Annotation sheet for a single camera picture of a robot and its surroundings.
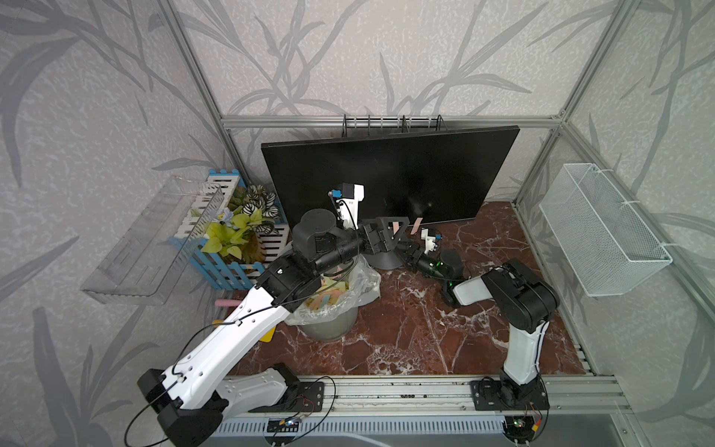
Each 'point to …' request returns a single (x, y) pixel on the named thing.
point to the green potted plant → (241, 227)
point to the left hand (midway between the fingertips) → (397, 224)
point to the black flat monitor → (424, 177)
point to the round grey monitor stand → (384, 260)
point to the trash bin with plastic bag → (333, 314)
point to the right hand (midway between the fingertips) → (392, 246)
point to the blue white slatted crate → (209, 206)
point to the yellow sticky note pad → (267, 336)
